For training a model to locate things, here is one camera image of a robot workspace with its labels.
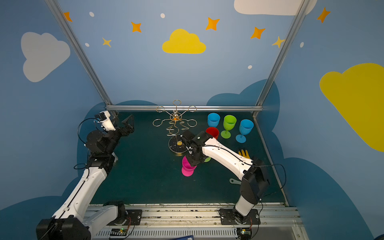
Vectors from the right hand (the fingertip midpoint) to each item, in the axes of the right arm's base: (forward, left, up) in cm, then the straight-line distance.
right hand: (196, 159), depth 80 cm
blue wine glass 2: (+23, -30, +1) cm, 38 cm away
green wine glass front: (+27, -20, +1) cm, 34 cm away
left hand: (+11, +37, +21) cm, 44 cm away
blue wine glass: (+31, -10, -1) cm, 33 cm away
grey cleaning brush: (-6, -23, -14) cm, 27 cm away
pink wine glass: (-6, +5, -2) cm, 8 cm away
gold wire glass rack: (+17, +15, -12) cm, 26 cm away
